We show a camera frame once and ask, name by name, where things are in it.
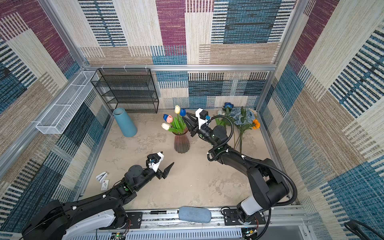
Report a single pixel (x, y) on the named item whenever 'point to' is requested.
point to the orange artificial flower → (256, 123)
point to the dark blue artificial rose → (228, 104)
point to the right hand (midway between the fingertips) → (185, 115)
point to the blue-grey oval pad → (195, 214)
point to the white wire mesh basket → (57, 119)
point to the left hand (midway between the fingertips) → (167, 155)
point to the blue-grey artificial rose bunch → (242, 119)
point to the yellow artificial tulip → (177, 109)
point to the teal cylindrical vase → (128, 128)
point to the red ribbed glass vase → (181, 143)
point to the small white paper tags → (102, 178)
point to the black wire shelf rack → (132, 89)
